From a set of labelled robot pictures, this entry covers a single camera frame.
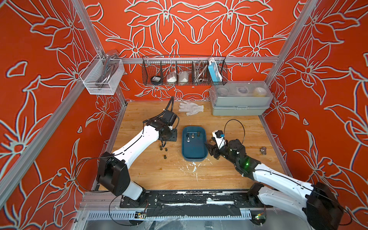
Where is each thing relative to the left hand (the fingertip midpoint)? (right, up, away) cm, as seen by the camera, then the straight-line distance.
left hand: (173, 136), depth 83 cm
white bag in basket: (-2, +37, +7) cm, 38 cm away
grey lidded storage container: (+49, +25, +21) cm, 58 cm away
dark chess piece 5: (-6, -14, +5) cm, 16 cm away
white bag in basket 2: (+6, +38, +11) cm, 40 cm away
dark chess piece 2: (+17, -1, +14) cm, 22 cm away
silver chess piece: (+9, -5, +12) cm, 16 cm away
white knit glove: (+15, +18, +31) cm, 38 cm away
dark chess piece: (+9, -2, +14) cm, 17 cm away
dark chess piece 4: (-5, -10, +9) cm, 14 cm away
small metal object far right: (+58, -10, +7) cm, 59 cm away
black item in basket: (-13, +36, +12) cm, 40 cm away
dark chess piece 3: (-9, -10, +9) cm, 16 cm away
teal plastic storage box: (+14, -8, +14) cm, 21 cm away
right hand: (+19, -2, -5) cm, 19 cm away
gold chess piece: (+12, -2, +14) cm, 19 cm away
